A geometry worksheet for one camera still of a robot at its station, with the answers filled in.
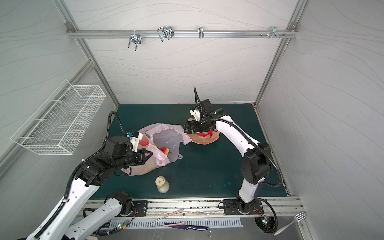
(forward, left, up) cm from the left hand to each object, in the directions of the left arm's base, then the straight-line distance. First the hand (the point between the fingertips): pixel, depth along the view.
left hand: (154, 151), depth 69 cm
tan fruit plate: (+21, -21, -22) cm, 37 cm away
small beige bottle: (-11, -3, -13) cm, 17 cm away
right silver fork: (-22, -70, -23) cm, 77 cm away
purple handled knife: (-27, -15, -23) cm, 38 cm away
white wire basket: (+7, +45, +9) cm, 46 cm away
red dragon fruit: (+22, -24, -18) cm, 38 cm away
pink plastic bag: (+19, +3, -22) cm, 29 cm away
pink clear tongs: (-26, 0, -23) cm, 35 cm away
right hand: (+18, -18, -4) cm, 26 cm away
